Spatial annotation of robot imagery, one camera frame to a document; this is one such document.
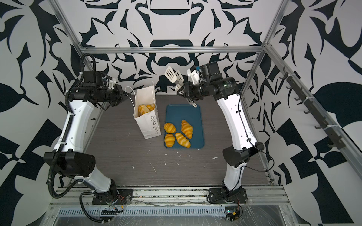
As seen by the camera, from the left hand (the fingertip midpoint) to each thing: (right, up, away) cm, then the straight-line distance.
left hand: (131, 92), depth 74 cm
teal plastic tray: (+22, -12, +34) cm, 42 cm away
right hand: (+25, -1, -8) cm, 26 cm away
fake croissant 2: (+18, -21, +21) cm, 35 cm away
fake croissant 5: (+27, -29, +17) cm, 43 cm away
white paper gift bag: (+7, -16, +7) cm, 19 cm away
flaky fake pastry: (+2, -9, +17) cm, 19 cm away
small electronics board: (+51, -60, -3) cm, 79 cm away
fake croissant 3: (+30, -22, +22) cm, 43 cm away
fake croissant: (+6, -7, +22) cm, 24 cm away
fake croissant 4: (+19, -28, +17) cm, 38 cm away
